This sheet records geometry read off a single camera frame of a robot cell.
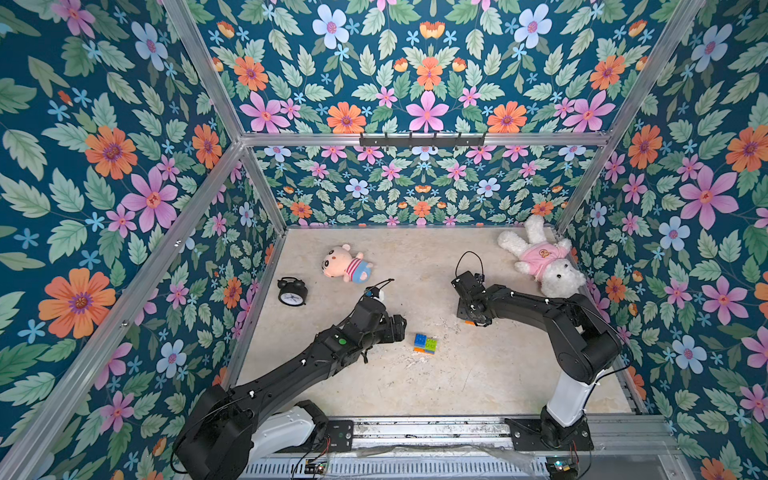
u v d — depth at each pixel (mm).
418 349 877
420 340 846
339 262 1005
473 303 715
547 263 985
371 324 630
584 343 486
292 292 932
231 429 392
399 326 739
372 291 746
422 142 935
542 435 679
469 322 865
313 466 716
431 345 862
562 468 712
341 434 737
